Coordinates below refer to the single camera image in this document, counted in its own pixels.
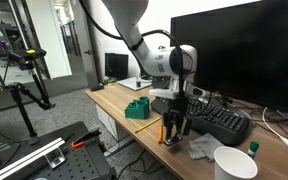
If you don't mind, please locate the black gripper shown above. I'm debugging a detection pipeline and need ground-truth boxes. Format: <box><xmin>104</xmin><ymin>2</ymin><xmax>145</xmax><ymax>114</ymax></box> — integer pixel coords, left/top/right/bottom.
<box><xmin>149</xmin><ymin>87</ymin><xmax>193</xmax><ymax>146</ymax></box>

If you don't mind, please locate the orange marker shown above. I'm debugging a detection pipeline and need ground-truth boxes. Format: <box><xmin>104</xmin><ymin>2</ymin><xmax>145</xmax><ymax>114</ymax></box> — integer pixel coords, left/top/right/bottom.
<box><xmin>157</xmin><ymin>124</ymin><xmax>164</xmax><ymax>145</ymax></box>

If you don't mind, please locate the yellow pencil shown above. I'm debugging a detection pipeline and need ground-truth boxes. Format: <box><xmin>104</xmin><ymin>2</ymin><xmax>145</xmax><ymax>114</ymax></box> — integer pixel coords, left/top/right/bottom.
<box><xmin>134</xmin><ymin>116</ymin><xmax>162</xmax><ymax>134</ymax></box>

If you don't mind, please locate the grey cloth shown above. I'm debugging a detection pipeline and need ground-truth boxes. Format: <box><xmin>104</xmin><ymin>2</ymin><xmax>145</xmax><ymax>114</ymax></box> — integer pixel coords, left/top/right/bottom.
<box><xmin>187</xmin><ymin>133</ymin><xmax>226</xmax><ymax>163</ymax></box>

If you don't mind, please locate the green plastic desk organizer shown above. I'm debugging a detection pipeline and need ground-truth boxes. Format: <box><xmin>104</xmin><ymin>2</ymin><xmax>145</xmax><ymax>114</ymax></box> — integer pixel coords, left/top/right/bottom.
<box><xmin>124</xmin><ymin>96</ymin><xmax>151</xmax><ymax>120</ymax></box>

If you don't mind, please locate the black ergonomic keyboard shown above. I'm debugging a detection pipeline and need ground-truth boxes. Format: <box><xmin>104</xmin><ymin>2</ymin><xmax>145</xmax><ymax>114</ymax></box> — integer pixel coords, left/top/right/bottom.
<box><xmin>150</xmin><ymin>96</ymin><xmax>252</xmax><ymax>147</ymax></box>

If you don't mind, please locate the white paper cup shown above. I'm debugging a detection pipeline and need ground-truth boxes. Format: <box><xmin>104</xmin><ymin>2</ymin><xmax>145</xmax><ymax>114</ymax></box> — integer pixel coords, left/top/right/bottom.
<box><xmin>213</xmin><ymin>146</ymin><xmax>259</xmax><ymax>180</ymax></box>

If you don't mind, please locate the green capped white marker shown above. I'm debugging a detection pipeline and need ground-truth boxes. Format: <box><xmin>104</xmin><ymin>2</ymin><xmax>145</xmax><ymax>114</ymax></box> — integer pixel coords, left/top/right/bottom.
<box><xmin>247</xmin><ymin>140</ymin><xmax>260</xmax><ymax>159</ymax></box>

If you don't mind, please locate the small black monitor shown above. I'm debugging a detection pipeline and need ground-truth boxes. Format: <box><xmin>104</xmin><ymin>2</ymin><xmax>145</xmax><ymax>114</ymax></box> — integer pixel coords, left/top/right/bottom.
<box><xmin>104</xmin><ymin>52</ymin><xmax>130</xmax><ymax>82</ymax></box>

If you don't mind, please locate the black computer mouse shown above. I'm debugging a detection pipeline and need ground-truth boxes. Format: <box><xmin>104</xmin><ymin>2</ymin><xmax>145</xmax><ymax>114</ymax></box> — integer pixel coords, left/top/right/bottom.
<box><xmin>89</xmin><ymin>84</ymin><xmax>106</xmax><ymax>93</ymax></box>

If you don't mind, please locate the black perforated robot table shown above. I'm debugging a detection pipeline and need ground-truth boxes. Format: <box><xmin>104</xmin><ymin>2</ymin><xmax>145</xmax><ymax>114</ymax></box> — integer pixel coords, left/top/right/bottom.
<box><xmin>0</xmin><ymin>120</ymin><xmax>117</xmax><ymax>180</ymax></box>

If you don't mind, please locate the black computer monitor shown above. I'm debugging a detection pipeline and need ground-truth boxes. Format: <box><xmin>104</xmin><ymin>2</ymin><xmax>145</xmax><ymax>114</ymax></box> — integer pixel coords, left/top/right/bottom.
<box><xmin>169</xmin><ymin>0</ymin><xmax>288</xmax><ymax>114</ymax></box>

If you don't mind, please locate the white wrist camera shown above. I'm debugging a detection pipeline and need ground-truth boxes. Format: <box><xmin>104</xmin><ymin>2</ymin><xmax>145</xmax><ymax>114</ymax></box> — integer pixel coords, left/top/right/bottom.
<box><xmin>185</xmin><ymin>84</ymin><xmax>206</xmax><ymax>99</ymax></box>

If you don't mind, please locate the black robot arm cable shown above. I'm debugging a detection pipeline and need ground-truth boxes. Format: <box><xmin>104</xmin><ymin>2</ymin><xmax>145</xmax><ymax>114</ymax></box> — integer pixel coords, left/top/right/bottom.
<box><xmin>78</xmin><ymin>0</ymin><xmax>186</xmax><ymax>113</ymax></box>

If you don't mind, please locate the orange handled black clamp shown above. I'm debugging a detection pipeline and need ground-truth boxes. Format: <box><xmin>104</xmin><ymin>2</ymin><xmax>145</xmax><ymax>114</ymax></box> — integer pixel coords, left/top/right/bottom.
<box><xmin>71</xmin><ymin>129</ymin><xmax>103</xmax><ymax>149</ymax></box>

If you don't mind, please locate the white cable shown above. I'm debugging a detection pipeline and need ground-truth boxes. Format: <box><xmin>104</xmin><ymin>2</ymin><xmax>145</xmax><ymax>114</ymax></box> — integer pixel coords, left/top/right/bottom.
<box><xmin>261</xmin><ymin>106</ymin><xmax>288</xmax><ymax>149</ymax></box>

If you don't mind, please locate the black articulated camera stand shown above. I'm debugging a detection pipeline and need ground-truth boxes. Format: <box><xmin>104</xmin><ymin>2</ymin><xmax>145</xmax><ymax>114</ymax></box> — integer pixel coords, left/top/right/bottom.
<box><xmin>3</xmin><ymin>61</ymin><xmax>57</xmax><ymax>139</ymax></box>

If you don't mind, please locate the aluminium profile rail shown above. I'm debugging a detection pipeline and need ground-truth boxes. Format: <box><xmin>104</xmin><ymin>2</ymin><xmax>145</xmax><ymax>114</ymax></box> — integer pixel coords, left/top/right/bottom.
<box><xmin>0</xmin><ymin>137</ymin><xmax>67</xmax><ymax>180</ymax></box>

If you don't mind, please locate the black stereo camera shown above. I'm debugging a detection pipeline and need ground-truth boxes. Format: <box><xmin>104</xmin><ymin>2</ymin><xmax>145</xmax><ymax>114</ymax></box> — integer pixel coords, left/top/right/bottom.
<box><xmin>7</xmin><ymin>48</ymin><xmax>48</xmax><ymax>63</ymax></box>

